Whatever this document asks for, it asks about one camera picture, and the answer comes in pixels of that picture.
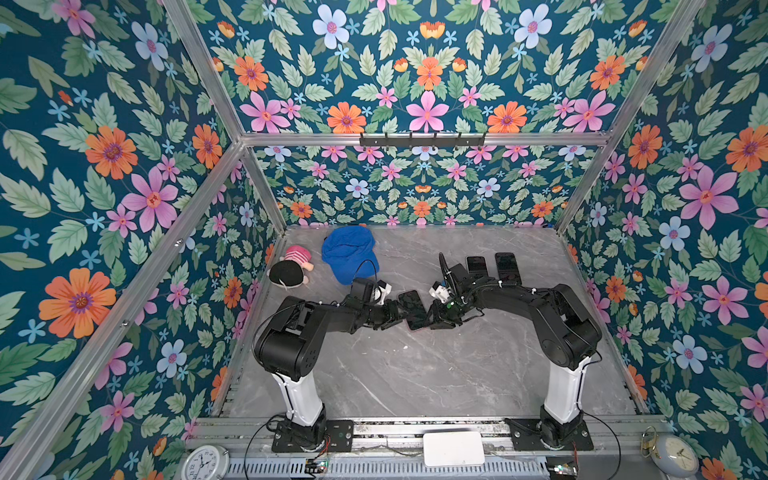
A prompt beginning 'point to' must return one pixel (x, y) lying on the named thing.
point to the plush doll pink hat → (291, 269)
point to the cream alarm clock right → (674, 455)
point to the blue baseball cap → (350, 253)
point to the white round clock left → (205, 462)
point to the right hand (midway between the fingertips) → (426, 322)
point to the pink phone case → (422, 329)
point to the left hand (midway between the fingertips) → (411, 310)
